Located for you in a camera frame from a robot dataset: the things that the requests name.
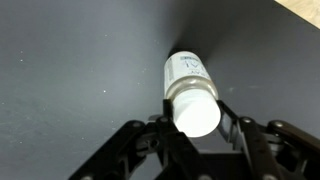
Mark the small white-capped labelled bottle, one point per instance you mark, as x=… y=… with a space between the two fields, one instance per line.
x=191 y=96

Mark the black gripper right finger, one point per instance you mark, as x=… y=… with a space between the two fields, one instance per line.
x=266 y=150

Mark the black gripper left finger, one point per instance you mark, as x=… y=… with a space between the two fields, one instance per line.
x=146 y=150

